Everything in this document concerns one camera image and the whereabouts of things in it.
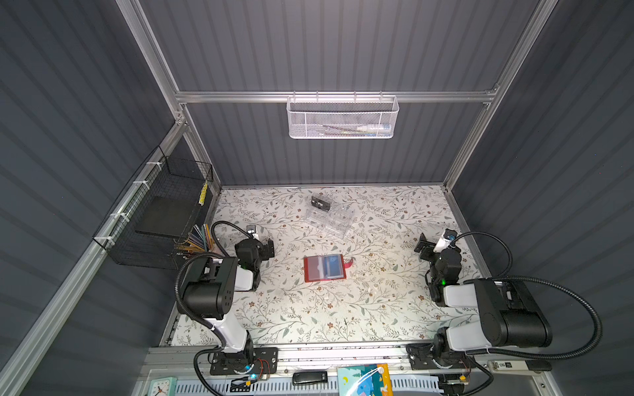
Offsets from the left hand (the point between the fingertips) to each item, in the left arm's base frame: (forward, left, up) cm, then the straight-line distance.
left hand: (259, 240), depth 96 cm
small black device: (-45, -21, -1) cm, 50 cm away
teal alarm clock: (-47, +19, -2) cm, 50 cm away
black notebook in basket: (-8, +20, +26) cm, 34 cm away
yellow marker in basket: (+5, +16, +22) cm, 27 cm away
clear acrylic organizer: (+14, -28, -3) cm, 31 cm away
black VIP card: (+16, -24, +3) cm, 29 cm away
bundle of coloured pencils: (-4, +20, +6) cm, 21 cm away
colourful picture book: (-47, -41, -4) cm, 62 cm away
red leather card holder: (-10, -26, -4) cm, 28 cm away
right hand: (-4, -68, +7) cm, 68 cm away
